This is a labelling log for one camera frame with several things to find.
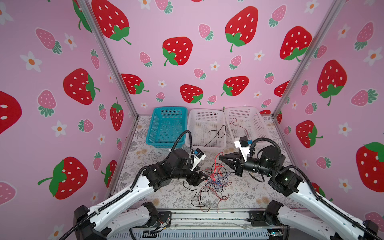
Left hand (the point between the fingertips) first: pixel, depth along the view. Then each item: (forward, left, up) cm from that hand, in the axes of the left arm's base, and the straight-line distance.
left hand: (204, 172), depth 69 cm
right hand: (+1, -6, +12) cm, 14 cm away
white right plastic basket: (+51, -35, -20) cm, 65 cm away
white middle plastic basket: (+43, -4, -19) cm, 47 cm away
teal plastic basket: (+46, +29, -20) cm, 58 cm away
